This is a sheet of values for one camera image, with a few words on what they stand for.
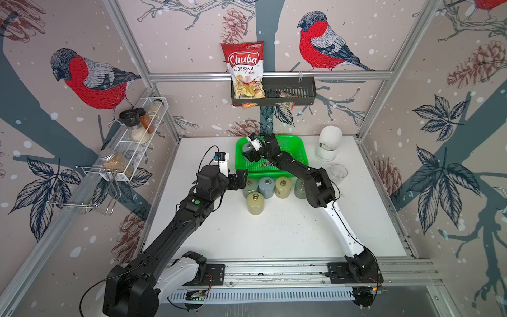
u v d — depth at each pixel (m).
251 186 0.90
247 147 1.04
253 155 0.98
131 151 0.76
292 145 1.07
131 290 0.37
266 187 0.90
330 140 1.05
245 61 0.81
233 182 0.68
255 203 0.85
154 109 0.86
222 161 0.67
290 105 0.90
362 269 0.63
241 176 0.70
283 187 0.90
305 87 0.95
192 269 0.61
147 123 0.77
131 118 0.68
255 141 0.95
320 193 0.69
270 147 0.90
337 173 1.01
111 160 0.60
